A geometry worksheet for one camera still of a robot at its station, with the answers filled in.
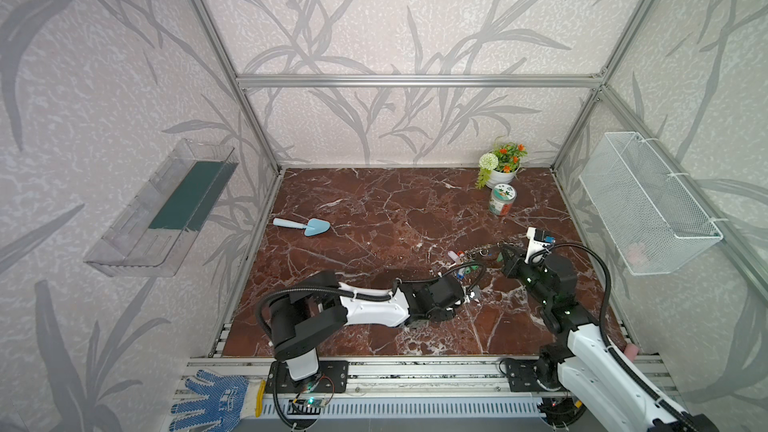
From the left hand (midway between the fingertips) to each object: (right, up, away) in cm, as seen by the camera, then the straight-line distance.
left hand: (451, 285), depth 85 cm
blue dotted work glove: (-55, -22, -16) cm, 62 cm away
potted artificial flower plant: (+20, +36, +19) cm, 45 cm away
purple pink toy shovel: (+45, -14, -9) cm, 49 cm away
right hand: (+14, +14, -3) cm, 20 cm away
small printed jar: (+21, +26, +16) cm, 37 cm away
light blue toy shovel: (-45, +15, +17) cm, 50 cm away
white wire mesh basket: (+39, +20, -23) cm, 50 cm away
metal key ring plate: (+6, +6, +6) cm, 10 cm away
